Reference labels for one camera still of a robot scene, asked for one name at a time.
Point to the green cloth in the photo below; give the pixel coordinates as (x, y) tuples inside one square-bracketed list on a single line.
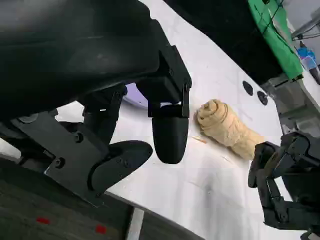
[(277, 42)]

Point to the blue plastic item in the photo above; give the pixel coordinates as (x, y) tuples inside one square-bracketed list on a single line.
[(307, 56)]

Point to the grey metal frame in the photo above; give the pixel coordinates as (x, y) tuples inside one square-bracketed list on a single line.
[(295, 105)]

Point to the thin wooden stick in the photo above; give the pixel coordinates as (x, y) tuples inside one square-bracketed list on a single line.
[(199, 140)]

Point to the black cloth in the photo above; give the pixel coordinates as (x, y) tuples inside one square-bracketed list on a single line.
[(220, 32)]

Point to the lilac plate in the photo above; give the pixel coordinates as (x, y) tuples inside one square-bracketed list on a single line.
[(135, 96)]

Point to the grey metal stand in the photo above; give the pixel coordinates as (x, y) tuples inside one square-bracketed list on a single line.
[(306, 30)]

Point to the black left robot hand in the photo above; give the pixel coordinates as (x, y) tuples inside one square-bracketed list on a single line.
[(75, 50)]

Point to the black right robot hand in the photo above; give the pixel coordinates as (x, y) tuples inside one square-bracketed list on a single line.
[(295, 175)]

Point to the black round disc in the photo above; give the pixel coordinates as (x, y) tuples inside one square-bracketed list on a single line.
[(262, 98), (247, 88)]

